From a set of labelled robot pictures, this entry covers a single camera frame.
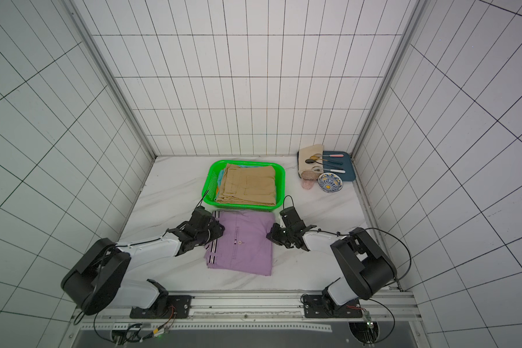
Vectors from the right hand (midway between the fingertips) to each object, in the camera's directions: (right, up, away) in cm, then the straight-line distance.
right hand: (260, 237), depth 89 cm
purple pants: (-6, -2, -3) cm, 7 cm away
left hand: (-18, 0, +2) cm, 18 cm away
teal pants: (-19, +27, +16) cm, 37 cm away
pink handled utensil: (+43, +37, +32) cm, 65 cm away
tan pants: (-6, +21, +9) cm, 24 cm away
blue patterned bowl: (+35, +22, +18) cm, 46 cm away
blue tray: (+44, +33, +29) cm, 62 cm away
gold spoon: (+31, +35, +29) cm, 55 cm away
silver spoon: (+40, +28, +24) cm, 54 cm away
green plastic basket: (-24, +22, +12) cm, 35 cm away
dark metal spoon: (+28, +34, +28) cm, 52 cm away
